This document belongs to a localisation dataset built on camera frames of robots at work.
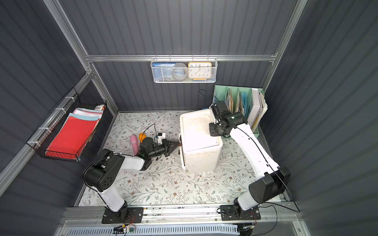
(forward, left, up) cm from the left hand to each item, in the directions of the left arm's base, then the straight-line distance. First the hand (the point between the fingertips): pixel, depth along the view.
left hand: (178, 144), depth 84 cm
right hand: (+2, -23, +10) cm, 25 cm away
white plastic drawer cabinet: (-11, -11, +10) cm, 18 cm away
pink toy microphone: (+13, +33, -12) cm, 37 cm away
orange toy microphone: (-3, +17, +13) cm, 22 cm away
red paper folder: (-6, +49, +15) cm, 52 cm away
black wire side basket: (-11, +56, +21) cm, 60 cm away
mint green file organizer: (+28, -39, +9) cm, 49 cm away
